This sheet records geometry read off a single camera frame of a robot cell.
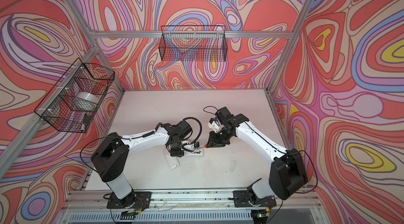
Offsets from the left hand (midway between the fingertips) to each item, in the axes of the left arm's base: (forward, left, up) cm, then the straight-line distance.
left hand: (182, 149), depth 88 cm
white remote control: (-2, -9, +1) cm, 9 cm away
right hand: (-4, -16, +10) cm, 19 cm away
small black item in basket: (+5, +43, +23) cm, 49 cm away
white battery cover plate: (-7, +5, 0) cm, 9 cm away
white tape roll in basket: (+9, +42, +31) cm, 53 cm away
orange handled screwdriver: (-2, -13, +9) cm, 16 cm away
